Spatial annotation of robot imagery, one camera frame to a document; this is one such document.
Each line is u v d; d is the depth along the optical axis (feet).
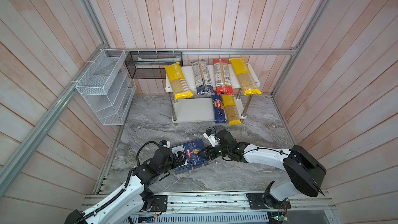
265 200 2.15
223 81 2.50
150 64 3.42
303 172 1.46
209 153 2.40
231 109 3.30
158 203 2.40
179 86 2.41
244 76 2.58
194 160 2.62
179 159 2.39
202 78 2.55
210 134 2.54
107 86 2.21
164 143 2.45
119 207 1.57
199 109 3.30
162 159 2.01
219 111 3.19
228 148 2.20
